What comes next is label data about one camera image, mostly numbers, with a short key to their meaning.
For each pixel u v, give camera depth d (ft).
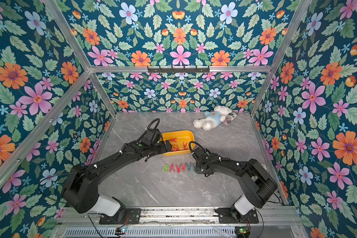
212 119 3.47
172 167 2.97
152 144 2.25
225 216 2.37
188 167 2.96
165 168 2.96
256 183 1.47
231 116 3.75
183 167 2.97
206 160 2.19
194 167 2.95
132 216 2.41
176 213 2.46
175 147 3.22
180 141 3.38
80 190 1.41
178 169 2.94
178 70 3.06
